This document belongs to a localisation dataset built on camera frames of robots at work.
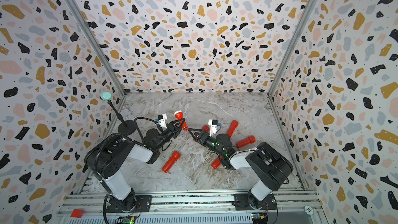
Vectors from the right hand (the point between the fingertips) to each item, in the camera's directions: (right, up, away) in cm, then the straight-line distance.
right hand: (194, 133), depth 78 cm
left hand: (-3, +6, +4) cm, 8 cm away
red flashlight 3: (+33, -6, +16) cm, 37 cm away
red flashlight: (+6, 0, +21) cm, 22 cm away
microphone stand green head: (-45, 0, +22) cm, 50 cm away
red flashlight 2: (+24, +2, +22) cm, 32 cm away
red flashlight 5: (+12, -18, +7) cm, 22 cm away
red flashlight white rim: (-10, +11, +7) cm, 16 cm away
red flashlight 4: (-11, -14, +9) cm, 20 cm away
